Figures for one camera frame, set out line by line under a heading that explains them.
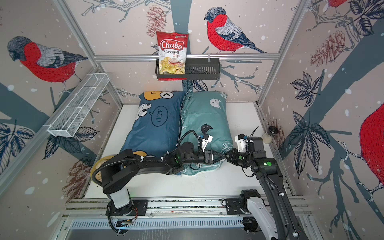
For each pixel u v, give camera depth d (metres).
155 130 0.88
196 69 1.07
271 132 0.90
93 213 0.74
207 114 0.93
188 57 0.90
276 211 0.43
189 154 0.61
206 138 0.71
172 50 0.83
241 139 0.68
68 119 0.73
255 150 0.55
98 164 0.82
